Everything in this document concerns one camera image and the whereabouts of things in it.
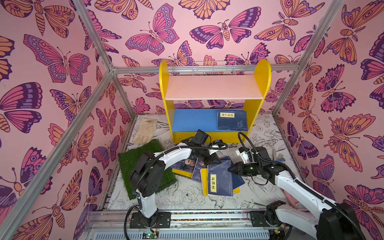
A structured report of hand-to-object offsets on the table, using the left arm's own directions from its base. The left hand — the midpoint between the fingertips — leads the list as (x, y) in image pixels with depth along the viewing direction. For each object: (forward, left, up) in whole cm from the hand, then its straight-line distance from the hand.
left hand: (221, 160), depth 82 cm
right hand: (-5, -4, 0) cm, 6 cm away
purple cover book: (0, +11, -4) cm, 12 cm away
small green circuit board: (-33, +36, -14) cm, 51 cm away
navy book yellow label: (+25, -9, +5) cm, 27 cm away
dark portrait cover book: (-1, +20, -7) cm, 21 cm away
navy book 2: (-8, -10, -10) cm, 16 cm away
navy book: (-11, +1, -3) cm, 11 cm away
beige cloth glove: (+29, +51, -11) cm, 60 cm away
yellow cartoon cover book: (-6, +9, -5) cm, 12 cm away
